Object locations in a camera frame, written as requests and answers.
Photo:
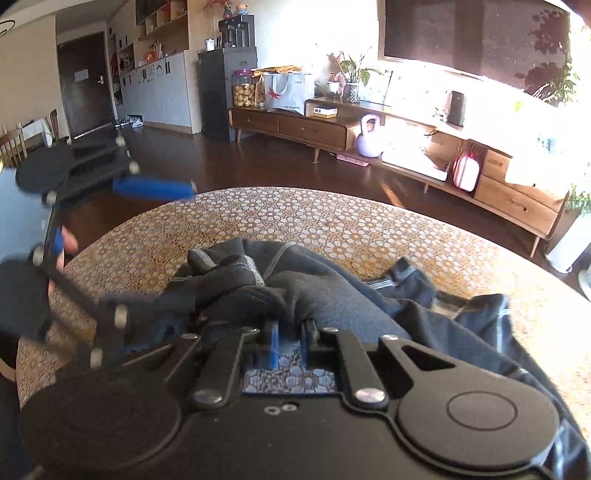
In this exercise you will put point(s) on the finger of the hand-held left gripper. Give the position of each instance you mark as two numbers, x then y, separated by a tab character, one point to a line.
74	290
152	189

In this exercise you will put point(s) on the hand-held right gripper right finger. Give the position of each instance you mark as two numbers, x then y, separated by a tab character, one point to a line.
308	344

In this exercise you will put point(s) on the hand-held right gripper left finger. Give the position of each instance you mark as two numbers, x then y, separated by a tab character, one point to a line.
273	346

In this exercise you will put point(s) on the black pants with grey stitching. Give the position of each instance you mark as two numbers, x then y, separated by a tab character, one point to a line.
323	286

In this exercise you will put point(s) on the person's left hand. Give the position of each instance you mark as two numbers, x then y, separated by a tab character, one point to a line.
70	240

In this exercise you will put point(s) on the wooden dining chair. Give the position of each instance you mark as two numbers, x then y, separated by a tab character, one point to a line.
57	127
11	147

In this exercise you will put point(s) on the row of shoes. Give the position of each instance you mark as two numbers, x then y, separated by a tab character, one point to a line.
129	122

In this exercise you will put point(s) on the dining table with white cloth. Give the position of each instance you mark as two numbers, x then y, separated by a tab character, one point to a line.
37	129

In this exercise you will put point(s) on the dark water dispenser cabinet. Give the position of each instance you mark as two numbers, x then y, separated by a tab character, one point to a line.
221	97

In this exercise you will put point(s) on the dark wooden door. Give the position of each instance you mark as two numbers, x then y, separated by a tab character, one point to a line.
85	83

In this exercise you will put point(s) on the round table, lace cloth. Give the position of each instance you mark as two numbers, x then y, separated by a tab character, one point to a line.
300	217

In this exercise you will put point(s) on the snack jar with purple lid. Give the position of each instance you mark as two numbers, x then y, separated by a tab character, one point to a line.
244	90

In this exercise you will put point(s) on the clear snack bag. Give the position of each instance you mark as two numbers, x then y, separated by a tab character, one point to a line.
261	94

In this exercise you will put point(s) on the white shopping bag red print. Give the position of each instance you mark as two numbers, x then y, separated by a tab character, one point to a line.
286	94

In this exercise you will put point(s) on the wooden TV stand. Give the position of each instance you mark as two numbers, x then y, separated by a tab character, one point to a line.
314	129

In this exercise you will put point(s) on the black coffee maker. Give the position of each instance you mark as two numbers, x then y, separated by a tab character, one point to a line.
235	30

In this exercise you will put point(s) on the small flat box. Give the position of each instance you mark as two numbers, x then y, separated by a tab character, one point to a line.
322	111

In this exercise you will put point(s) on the pink floor mat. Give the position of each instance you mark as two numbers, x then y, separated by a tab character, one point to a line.
353	160

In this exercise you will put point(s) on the flowering plant in white pot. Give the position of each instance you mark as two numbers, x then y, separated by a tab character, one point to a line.
334	87

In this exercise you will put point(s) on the purple kettlebell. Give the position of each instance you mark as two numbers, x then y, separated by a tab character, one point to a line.
371	141

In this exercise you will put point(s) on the plant in patterned pot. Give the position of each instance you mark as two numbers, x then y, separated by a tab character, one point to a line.
352	92

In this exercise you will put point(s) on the pink bag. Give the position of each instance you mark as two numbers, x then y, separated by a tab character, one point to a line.
466	170

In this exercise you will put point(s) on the tall white planter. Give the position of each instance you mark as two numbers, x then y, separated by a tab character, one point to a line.
565	244

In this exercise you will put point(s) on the black speaker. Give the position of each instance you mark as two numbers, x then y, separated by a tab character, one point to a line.
455	110

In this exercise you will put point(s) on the white tower air conditioner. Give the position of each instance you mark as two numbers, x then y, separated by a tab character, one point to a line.
585	279

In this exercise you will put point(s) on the large leafy plant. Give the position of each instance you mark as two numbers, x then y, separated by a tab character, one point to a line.
556	69

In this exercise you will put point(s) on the grey white cabinet wall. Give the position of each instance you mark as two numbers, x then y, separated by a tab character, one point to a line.
157	92

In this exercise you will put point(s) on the wooden wall shelves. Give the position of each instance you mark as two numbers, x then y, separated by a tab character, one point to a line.
161	18

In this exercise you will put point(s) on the picture frame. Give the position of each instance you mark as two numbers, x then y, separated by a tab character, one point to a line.
376	87

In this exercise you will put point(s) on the wall television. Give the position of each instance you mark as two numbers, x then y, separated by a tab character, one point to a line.
461	37

